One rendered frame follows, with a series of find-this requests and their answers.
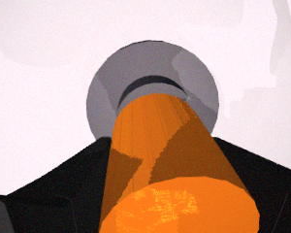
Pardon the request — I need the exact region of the grey round pedestal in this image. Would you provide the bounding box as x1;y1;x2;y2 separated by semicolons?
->
86;40;219;140

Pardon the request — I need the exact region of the orange knob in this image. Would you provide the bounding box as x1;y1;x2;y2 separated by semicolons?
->
98;94;259;233

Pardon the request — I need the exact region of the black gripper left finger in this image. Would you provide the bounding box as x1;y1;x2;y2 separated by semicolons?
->
0;136;111;233

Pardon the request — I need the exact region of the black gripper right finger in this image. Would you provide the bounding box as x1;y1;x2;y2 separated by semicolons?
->
212;137;291;233

